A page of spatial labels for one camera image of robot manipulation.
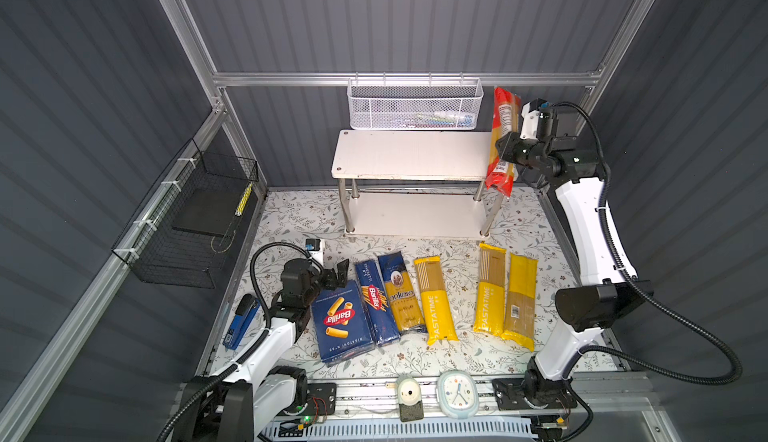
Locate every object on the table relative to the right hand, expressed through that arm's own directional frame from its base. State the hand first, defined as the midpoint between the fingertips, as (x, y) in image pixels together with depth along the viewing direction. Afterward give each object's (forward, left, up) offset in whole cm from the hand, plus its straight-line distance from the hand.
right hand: (504, 142), depth 75 cm
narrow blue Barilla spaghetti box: (-31, +32, -37) cm, 58 cm away
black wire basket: (-20, +81, -10) cm, 84 cm away
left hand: (-18, +47, -27) cm, 57 cm away
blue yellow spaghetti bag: (-27, +26, -38) cm, 53 cm away
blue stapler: (-31, +70, -33) cm, 84 cm away
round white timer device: (-52, +25, -33) cm, 66 cm away
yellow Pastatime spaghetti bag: (-30, +16, -38) cm, 51 cm away
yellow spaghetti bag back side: (-26, -9, -38) cm, 47 cm away
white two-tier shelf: (+28, +20, -41) cm, 54 cm away
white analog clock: (-50, +13, -37) cm, 64 cm away
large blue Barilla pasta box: (-34, +43, -33) cm, 64 cm away
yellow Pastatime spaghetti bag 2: (-27, 0, -39) cm, 47 cm away
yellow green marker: (-9, +69, -11) cm, 70 cm away
